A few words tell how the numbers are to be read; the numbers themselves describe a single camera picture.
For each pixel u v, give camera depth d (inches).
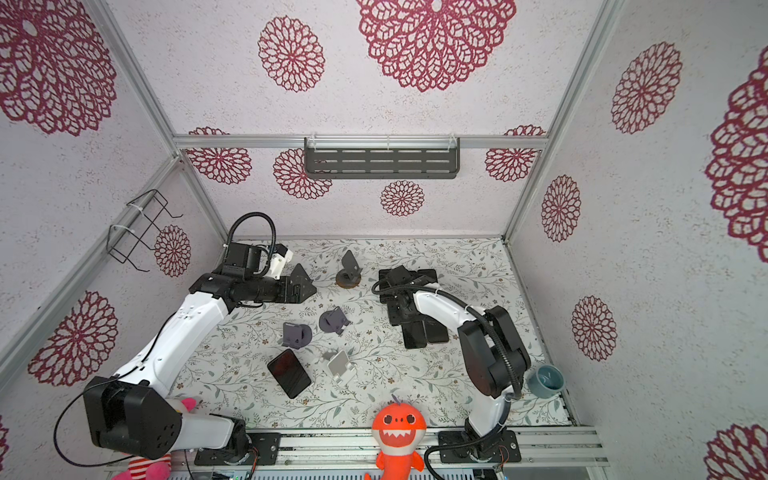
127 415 15.7
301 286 28.2
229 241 24.6
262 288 28.1
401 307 29.5
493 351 18.9
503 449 28.7
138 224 30.9
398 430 27.0
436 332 37.4
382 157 37.5
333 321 36.6
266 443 29.4
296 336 35.1
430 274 42.9
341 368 33.0
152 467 25.9
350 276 40.4
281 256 28.7
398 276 29.7
